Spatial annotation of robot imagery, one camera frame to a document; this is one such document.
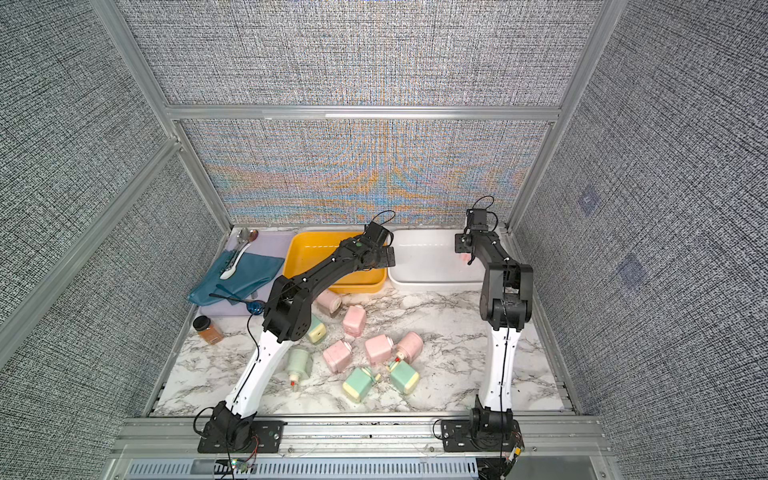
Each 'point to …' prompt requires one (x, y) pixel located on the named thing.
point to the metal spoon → (244, 236)
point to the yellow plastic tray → (301, 250)
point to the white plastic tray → (426, 260)
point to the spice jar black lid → (207, 330)
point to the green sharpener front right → (403, 376)
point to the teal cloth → (253, 272)
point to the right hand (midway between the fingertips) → (471, 232)
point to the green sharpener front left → (357, 385)
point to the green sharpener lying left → (298, 365)
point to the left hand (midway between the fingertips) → (387, 256)
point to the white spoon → (231, 272)
